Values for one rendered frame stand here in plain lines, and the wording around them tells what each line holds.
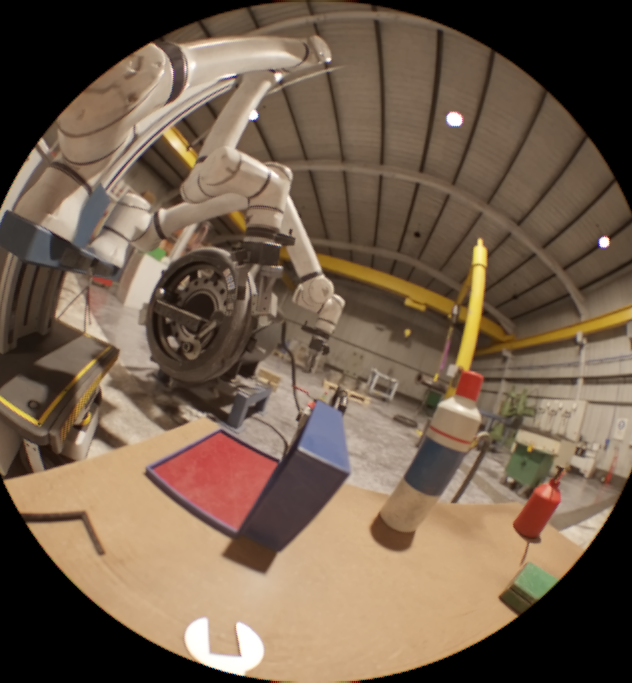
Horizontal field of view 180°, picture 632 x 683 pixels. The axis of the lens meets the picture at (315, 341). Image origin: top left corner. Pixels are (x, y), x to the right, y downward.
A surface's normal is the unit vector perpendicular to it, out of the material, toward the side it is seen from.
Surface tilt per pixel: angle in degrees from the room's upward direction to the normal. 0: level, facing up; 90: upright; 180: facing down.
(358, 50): 173
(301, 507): 90
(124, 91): 98
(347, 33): 173
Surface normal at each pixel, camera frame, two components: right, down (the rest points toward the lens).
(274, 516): -0.08, -0.10
